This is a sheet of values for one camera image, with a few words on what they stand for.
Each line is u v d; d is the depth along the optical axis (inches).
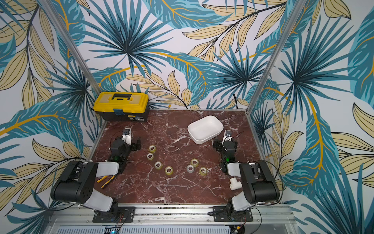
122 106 39.5
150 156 36.4
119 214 28.3
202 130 41.7
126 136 30.9
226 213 28.8
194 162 35.8
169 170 34.6
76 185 17.5
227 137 30.8
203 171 34.6
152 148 38.3
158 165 35.4
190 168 34.7
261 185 17.7
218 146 33.3
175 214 29.6
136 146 33.2
